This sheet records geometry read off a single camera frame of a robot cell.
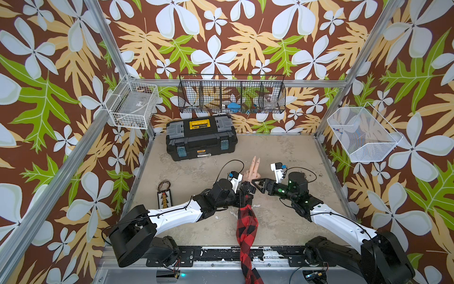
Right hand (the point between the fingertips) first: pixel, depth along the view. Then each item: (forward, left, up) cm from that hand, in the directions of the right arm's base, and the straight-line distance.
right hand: (255, 182), depth 79 cm
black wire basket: (+47, +10, +16) cm, 51 cm away
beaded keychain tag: (+1, +46, -14) cm, 48 cm away
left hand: (-5, +2, -2) cm, 6 cm away
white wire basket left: (+33, +60, +18) cm, 71 cm away
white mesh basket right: (+19, -53, +11) cm, 57 cm away
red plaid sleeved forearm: (-20, +5, -2) cm, 21 cm away
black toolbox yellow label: (+28, +27, +1) cm, 39 cm away
